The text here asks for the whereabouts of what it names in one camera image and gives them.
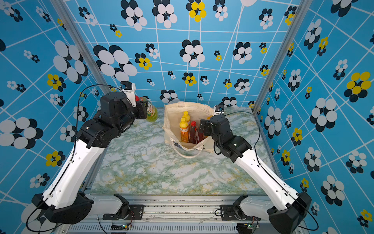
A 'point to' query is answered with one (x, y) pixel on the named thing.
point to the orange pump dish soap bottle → (209, 117)
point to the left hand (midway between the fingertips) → (147, 100)
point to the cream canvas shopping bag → (173, 113)
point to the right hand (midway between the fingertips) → (212, 120)
